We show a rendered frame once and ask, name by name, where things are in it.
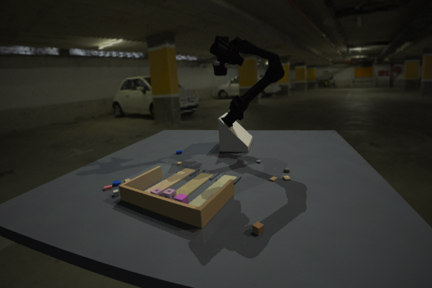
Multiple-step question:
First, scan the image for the small brown cube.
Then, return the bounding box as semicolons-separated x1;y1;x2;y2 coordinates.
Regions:
252;222;264;235

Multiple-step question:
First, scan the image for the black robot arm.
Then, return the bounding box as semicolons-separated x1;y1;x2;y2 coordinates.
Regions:
210;36;285;127

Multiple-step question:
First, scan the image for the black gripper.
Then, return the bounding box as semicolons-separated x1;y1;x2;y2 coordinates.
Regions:
213;36;229;76

